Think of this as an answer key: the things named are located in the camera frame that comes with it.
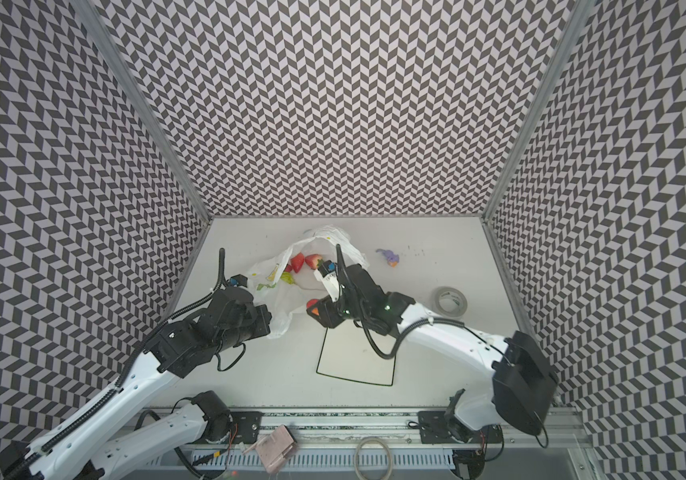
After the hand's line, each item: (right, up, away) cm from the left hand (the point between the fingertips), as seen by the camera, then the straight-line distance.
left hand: (272, 319), depth 73 cm
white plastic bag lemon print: (+1, +3, +9) cm, 9 cm away
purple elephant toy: (+33, +14, +29) cm, 46 cm away
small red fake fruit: (+10, +4, +1) cm, 10 cm away
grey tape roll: (+51, 0, +22) cm, 55 cm away
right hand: (+11, 0, +2) cm, 11 cm away
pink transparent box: (+2, -27, -8) cm, 28 cm away
